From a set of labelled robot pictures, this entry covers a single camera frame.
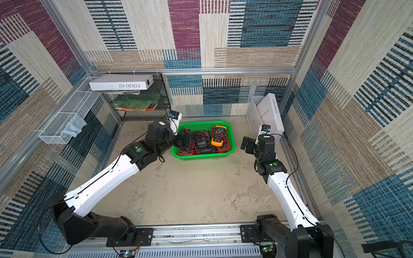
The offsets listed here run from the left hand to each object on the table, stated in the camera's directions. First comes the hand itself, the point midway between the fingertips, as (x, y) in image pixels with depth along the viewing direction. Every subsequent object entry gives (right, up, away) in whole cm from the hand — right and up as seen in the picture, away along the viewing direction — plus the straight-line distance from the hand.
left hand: (184, 128), depth 74 cm
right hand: (+33, -4, +7) cm, 34 cm away
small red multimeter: (+21, -9, +20) cm, 30 cm away
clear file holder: (+40, +7, +32) cm, 52 cm away
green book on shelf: (-32, +16, +23) cm, 43 cm away
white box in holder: (+47, +9, +23) cm, 53 cm away
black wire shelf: (-26, +11, +45) cm, 54 cm away
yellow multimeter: (+17, -3, +19) cm, 26 cm away
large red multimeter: (-2, -13, +20) cm, 24 cm away
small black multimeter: (+7, -6, +20) cm, 22 cm away
